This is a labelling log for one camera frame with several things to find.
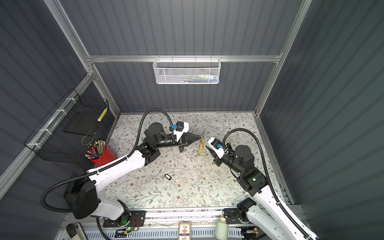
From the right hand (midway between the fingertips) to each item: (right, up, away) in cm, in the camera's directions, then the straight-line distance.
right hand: (212, 144), depth 69 cm
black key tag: (-24, -21, +19) cm, 37 cm away
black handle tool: (-62, -39, -2) cm, 73 cm away
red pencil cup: (-59, -10, +17) cm, 63 cm away
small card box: (-13, -41, 0) cm, 43 cm away
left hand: (-5, +4, -3) cm, 7 cm away
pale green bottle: (+4, -37, -5) cm, 37 cm away
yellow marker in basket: (-59, +15, +13) cm, 62 cm away
